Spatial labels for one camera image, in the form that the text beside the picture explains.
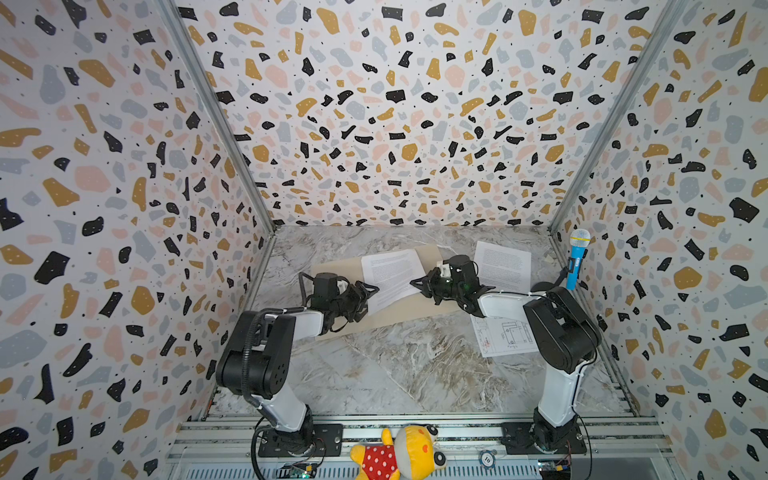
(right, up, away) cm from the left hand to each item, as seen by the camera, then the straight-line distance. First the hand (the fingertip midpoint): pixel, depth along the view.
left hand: (377, 291), depth 91 cm
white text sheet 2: (+46, +6, +19) cm, 50 cm away
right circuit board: (+44, -40, -19) cm, 63 cm away
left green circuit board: (-17, -40, -20) cm, 48 cm away
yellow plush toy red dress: (+10, -33, -25) cm, 43 cm away
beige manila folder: (+17, +10, +21) cm, 29 cm away
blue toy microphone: (+57, +15, -7) cm, 60 cm away
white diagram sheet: (+39, -14, +2) cm, 41 cm away
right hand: (+8, +5, -1) cm, 10 cm away
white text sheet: (+4, +5, +12) cm, 13 cm away
